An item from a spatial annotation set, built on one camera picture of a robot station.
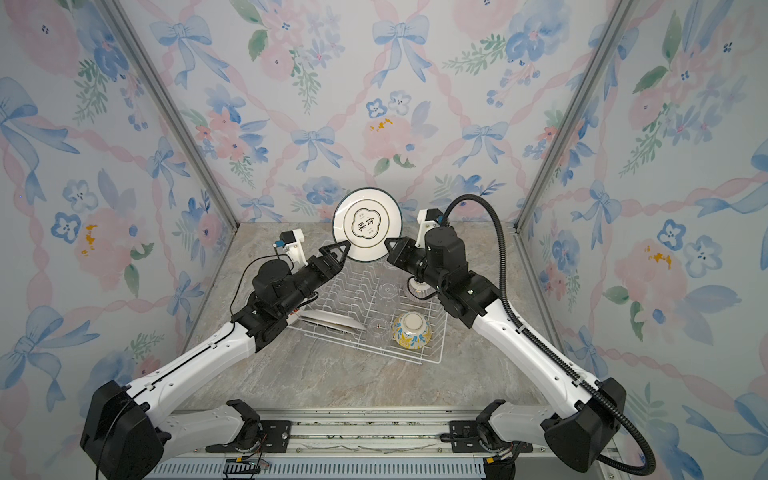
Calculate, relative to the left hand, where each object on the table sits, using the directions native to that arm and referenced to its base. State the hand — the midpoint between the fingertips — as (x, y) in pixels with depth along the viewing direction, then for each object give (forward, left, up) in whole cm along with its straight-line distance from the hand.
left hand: (345, 246), depth 70 cm
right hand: (0, -9, +3) cm, 9 cm away
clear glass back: (+3, -10, -23) cm, 25 cm away
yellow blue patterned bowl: (-9, -17, -26) cm, 33 cm away
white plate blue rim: (-10, +5, -16) cm, 20 cm away
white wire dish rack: (+1, -4, -30) cm, 31 cm away
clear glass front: (-9, -7, -23) cm, 26 cm away
